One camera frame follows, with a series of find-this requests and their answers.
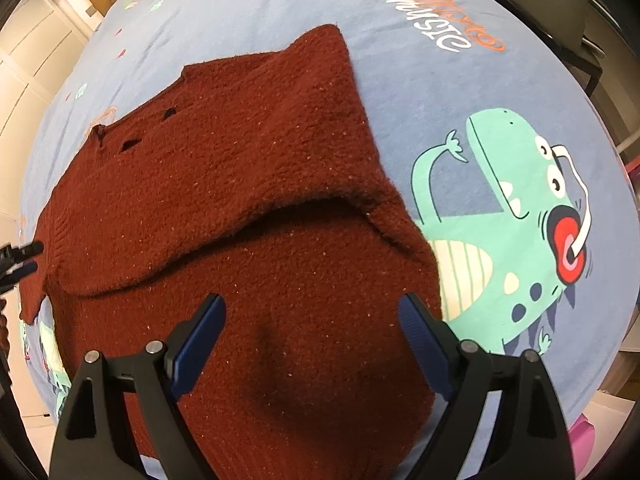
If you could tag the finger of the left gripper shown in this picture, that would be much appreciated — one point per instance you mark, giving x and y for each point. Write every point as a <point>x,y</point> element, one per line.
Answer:
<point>10,280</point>
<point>14,255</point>

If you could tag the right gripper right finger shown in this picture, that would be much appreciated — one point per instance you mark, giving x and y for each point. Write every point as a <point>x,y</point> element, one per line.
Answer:
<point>508,399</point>

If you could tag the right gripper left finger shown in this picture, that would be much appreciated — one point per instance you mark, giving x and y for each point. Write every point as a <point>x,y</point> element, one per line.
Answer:
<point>95,440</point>

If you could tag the pink object on floor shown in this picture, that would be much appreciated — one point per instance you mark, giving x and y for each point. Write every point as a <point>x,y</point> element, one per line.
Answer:
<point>582,437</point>

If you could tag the grey office chair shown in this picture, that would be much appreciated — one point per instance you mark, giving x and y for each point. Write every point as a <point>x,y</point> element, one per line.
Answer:
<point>560,25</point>

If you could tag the blue dinosaur print bedsheet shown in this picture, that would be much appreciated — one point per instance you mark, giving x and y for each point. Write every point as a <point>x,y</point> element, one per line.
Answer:
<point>500,158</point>

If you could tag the dark red knit sweater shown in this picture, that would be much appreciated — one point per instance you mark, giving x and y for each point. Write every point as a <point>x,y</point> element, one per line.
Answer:
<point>255,178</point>

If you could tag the cream wardrobe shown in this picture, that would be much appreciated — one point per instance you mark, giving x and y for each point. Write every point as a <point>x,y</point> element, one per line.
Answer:
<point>40,45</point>

